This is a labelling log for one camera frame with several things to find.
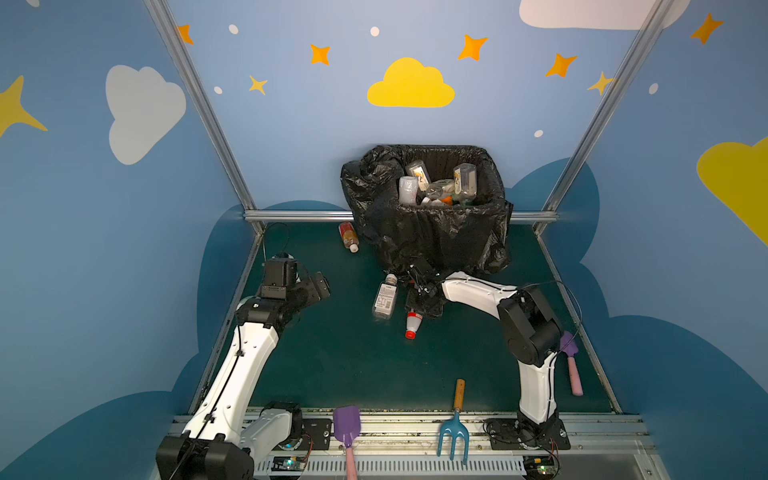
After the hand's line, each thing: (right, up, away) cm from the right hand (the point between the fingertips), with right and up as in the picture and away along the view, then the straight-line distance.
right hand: (411, 307), depth 96 cm
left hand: (-27, +9, -17) cm, 33 cm away
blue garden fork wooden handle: (+9, -26, -22) cm, 35 cm away
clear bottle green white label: (+16, +39, -8) cm, 43 cm away
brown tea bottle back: (-22, +24, +16) cm, 37 cm away
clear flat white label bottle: (-8, +3, 0) cm, 9 cm away
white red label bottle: (0, -4, -4) cm, 5 cm away
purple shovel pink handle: (-18, -27, -21) cm, 39 cm away
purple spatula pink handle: (+47, -10, -8) cm, 49 cm away
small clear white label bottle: (+2, +44, -5) cm, 44 cm away
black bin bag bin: (+14, +21, -16) cm, 30 cm away
